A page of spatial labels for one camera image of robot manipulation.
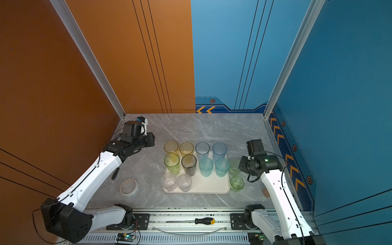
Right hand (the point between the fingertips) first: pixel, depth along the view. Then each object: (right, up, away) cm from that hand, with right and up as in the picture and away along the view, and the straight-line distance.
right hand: (242, 166), depth 76 cm
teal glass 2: (-18, -2, +10) cm, 21 cm away
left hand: (-45, +16, +4) cm, 48 cm away
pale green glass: (-1, -2, +15) cm, 15 cm away
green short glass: (-1, -11, +9) cm, 14 cm away
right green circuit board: (+5, -32, -5) cm, 33 cm away
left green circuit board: (-57, -32, -5) cm, 65 cm away
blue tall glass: (-10, +7, +8) cm, 15 cm away
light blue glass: (-20, +7, +9) cm, 23 cm away
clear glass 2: (-30, -11, +8) cm, 33 cm away
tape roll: (-62, -14, +9) cm, 64 cm away
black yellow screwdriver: (-22, -25, -4) cm, 34 cm away
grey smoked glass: (-28, 0, +9) cm, 29 cm away
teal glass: (-8, -3, +13) cm, 15 cm away
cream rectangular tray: (-13, -12, +8) cm, 20 cm away
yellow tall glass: (-29, +8, +9) cm, 31 cm away
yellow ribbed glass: (-38, +8, +11) cm, 40 cm away
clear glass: (-39, -11, +10) cm, 42 cm away
